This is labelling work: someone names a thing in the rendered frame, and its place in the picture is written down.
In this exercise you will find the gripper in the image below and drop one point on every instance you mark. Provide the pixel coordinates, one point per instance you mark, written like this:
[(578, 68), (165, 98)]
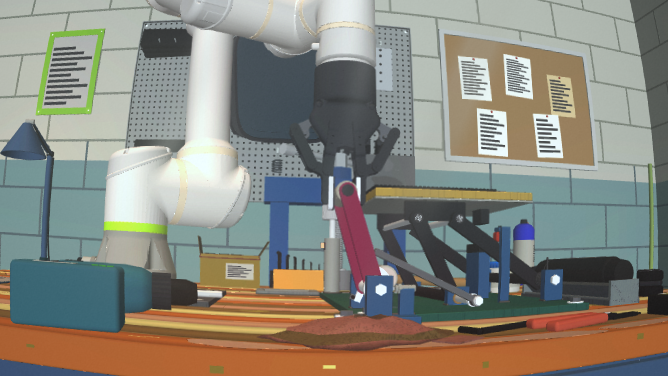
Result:
[(344, 104)]

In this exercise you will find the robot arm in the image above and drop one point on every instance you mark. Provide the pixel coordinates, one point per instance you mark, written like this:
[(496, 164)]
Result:
[(208, 104)]

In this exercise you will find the yellow seat mat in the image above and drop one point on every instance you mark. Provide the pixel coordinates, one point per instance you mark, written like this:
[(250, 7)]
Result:
[(449, 193)]

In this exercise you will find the grey seat plate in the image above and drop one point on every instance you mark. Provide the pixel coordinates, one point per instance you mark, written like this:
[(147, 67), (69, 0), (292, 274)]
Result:
[(443, 207)]

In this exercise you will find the beige round knob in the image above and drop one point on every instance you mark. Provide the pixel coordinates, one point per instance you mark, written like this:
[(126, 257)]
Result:
[(390, 272)]

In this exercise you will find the grey block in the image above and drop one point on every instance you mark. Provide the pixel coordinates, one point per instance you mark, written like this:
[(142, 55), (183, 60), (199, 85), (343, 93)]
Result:
[(610, 292)]

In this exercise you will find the blue steel stand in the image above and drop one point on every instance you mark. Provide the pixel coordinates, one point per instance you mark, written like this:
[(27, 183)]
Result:
[(289, 190)]

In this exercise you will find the small steel spring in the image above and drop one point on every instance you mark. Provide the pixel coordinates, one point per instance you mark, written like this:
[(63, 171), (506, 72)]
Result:
[(276, 167)]

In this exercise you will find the red lever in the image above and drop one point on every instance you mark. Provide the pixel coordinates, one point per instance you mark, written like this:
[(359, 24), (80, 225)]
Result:
[(360, 245)]

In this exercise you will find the grey gas cylinder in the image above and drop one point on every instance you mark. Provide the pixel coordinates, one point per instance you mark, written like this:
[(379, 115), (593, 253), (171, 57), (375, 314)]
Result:
[(332, 261)]

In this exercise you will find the orange bit holder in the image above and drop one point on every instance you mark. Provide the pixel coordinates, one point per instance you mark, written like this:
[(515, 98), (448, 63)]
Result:
[(297, 279)]

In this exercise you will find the grey rod with white tip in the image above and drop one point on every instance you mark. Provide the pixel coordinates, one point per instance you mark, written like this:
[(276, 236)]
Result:
[(428, 276)]

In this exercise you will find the cardboard box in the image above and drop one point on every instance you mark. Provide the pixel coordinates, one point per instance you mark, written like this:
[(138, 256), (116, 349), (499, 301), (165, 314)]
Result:
[(229, 271)]

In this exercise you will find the cork notice board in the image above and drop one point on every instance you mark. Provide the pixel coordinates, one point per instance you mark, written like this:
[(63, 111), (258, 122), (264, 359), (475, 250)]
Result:
[(522, 135)]

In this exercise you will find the brown cloth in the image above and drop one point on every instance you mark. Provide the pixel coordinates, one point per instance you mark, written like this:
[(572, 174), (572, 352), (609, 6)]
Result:
[(360, 331)]

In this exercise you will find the blue upright posts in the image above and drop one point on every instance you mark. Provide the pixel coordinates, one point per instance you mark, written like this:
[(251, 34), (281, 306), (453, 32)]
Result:
[(503, 261)]

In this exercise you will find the grey pegboard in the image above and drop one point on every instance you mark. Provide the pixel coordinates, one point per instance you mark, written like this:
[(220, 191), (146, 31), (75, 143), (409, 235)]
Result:
[(156, 104)]

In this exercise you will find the white bottle with blue cap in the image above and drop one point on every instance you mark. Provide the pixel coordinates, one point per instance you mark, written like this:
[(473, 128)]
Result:
[(523, 245)]

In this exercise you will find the black box on pegboard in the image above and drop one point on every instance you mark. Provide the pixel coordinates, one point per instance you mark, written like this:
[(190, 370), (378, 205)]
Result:
[(164, 43)]

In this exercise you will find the black roll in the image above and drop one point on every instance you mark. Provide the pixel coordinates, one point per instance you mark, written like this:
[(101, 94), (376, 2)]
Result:
[(590, 268)]

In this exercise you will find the green pole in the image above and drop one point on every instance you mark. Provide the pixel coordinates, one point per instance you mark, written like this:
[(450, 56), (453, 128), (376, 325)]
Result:
[(650, 219)]

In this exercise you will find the teal power drill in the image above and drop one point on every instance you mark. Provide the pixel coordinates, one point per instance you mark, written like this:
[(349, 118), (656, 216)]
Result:
[(62, 295)]

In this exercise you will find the blue desk lamp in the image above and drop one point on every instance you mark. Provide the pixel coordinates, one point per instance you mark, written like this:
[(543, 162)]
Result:
[(26, 146)]

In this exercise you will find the black cylinder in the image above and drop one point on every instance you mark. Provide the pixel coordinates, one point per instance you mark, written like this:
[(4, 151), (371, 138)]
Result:
[(658, 304), (650, 282)]

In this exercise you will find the blue bracket with hex bolt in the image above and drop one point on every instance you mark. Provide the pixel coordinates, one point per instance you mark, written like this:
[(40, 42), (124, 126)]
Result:
[(379, 295), (551, 284)]

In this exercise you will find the green base plate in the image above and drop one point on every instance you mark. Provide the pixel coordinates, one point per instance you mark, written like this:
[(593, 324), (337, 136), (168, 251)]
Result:
[(469, 310)]

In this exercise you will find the green framed wall notice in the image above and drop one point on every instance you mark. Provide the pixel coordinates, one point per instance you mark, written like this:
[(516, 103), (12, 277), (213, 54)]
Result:
[(70, 71)]

